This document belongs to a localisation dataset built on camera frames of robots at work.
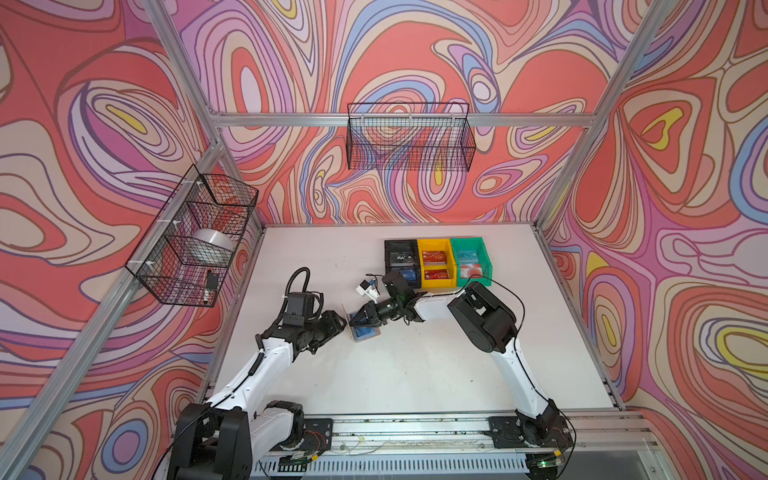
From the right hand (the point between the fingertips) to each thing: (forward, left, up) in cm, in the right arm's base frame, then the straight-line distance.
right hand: (355, 329), depth 91 cm
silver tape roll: (+7, +31, +33) cm, 46 cm away
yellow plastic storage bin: (+23, -29, +1) cm, 37 cm away
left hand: (-1, +2, +6) cm, 7 cm away
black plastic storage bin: (+28, -16, +1) cm, 32 cm away
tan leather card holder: (-1, -2, -1) cm, 2 cm away
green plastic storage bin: (+24, -42, +1) cm, 48 cm away
